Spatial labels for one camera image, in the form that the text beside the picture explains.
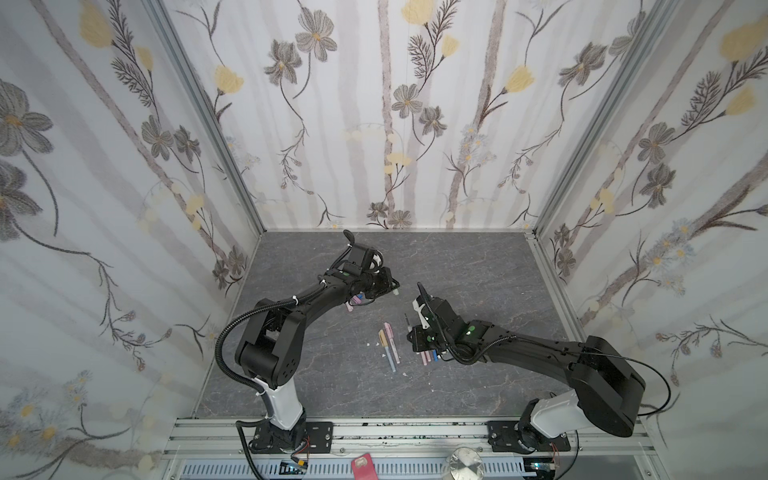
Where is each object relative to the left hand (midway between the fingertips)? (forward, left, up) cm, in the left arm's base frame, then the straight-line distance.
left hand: (396, 276), depth 89 cm
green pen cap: (-5, 0, -2) cm, 5 cm away
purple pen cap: (-11, +11, +5) cm, 17 cm away
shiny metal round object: (-48, -11, +3) cm, 49 cm away
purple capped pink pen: (-20, -9, -13) cm, 26 cm away
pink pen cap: (-3, +15, -14) cm, 21 cm away
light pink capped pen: (-15, +2, -13) cm, 20 cm away
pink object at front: (-47, +10, -13) cm, 50 cm away
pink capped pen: (-21, -8, -13) cm, 26 cm away
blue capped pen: (-20, -12, -13) cm, 27 cm away
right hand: (-16, -1, -4) cm, 17 cm away
